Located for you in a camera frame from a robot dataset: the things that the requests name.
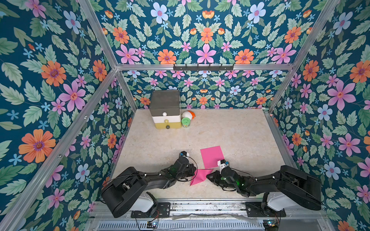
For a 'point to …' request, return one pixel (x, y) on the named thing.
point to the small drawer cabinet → (165, 109)
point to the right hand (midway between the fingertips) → (205, 177)
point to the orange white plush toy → (188, 114)
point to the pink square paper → (200, 175)
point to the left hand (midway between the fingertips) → (199, 168)
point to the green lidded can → (186, 122)
